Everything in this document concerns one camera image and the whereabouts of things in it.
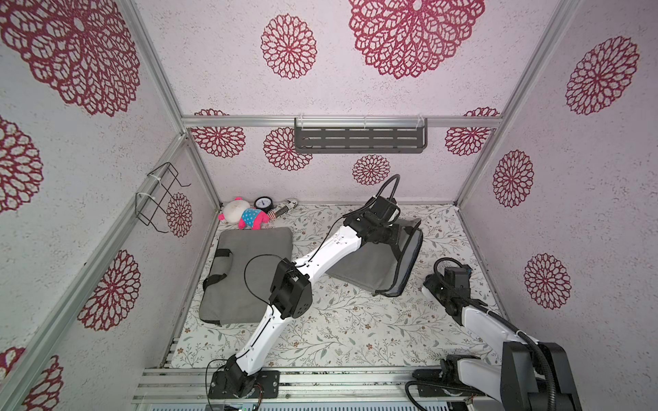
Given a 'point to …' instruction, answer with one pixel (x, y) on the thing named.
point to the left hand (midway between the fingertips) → (397, 235)
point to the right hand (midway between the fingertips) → (431, 276)
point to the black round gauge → (264, 203)
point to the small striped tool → (282, 209)
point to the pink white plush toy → (239, 211)
